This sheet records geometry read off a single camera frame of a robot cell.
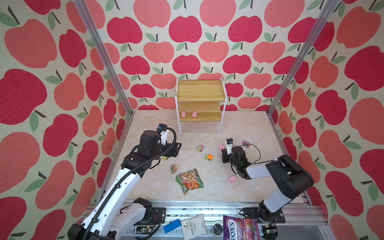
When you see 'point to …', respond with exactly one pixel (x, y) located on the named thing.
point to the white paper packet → (194, 227)
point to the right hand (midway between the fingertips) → (225, 149)
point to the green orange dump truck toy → (165, 158)
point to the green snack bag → (190, 180)
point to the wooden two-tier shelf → (200, 100)
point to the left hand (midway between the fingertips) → (176, 144)
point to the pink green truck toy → (200, 148)
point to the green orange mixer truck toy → (208, 157)
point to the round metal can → (217, 229)
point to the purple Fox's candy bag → (235, 228)
